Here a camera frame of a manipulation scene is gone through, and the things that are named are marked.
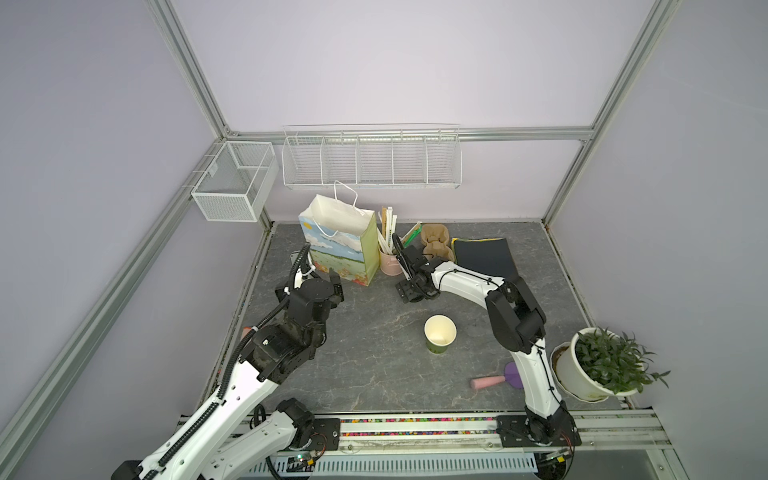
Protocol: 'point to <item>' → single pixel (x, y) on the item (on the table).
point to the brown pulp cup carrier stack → (435, 238)
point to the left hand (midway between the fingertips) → (314, 278)
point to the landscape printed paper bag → (341, 235)
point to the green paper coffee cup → (439, 332)
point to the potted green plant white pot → (597, 363)
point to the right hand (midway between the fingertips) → (414, 288)
